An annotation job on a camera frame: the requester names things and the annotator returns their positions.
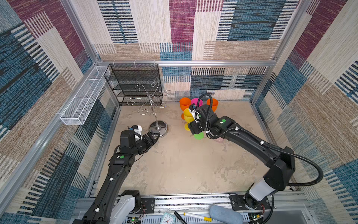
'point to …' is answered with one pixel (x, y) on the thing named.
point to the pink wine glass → (195, 101)
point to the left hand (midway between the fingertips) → (157, 137)
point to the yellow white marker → (204, 218)
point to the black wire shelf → (124, 76)
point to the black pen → (180, 217)
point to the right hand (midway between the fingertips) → (197, 123)
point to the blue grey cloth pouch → (225, 216)
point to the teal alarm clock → (168, 219)
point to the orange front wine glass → (185, 103)
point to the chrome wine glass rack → (150, 98)
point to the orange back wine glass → (215, 103)
